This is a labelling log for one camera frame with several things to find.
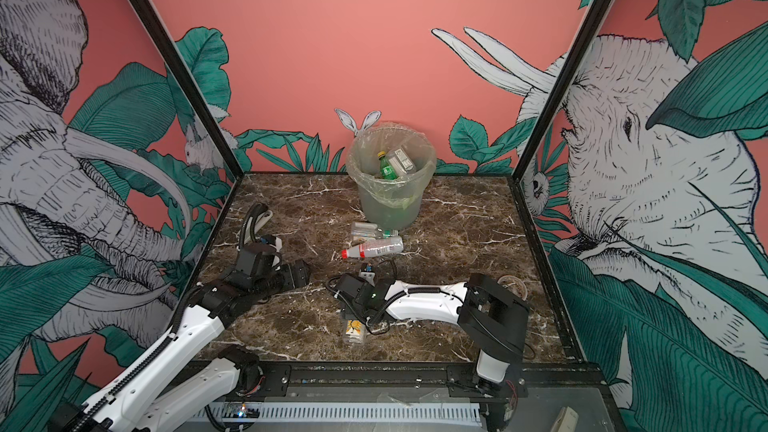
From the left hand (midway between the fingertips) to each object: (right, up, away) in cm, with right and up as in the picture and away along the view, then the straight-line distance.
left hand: (298, 267), depth 79 cm
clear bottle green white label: (+28, +31, +15) cm, 44 cm away
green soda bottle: (+24, +28, +19) cm, 41 cm away
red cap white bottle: (+19, +3, +15) cm, 25 cm away
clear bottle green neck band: (+15, +8, +24) cm, 29 cm away
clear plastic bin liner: (+15, +31, +19) cm, 40 cm away
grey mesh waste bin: (+24, +13, +21) cm, 34 cm away
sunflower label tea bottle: (+16, -17, -3) cm, 23 cm away
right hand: (+13, -13, +2) cm, 18 cm away
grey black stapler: (-22, +12, +22) cm, 33 cm away
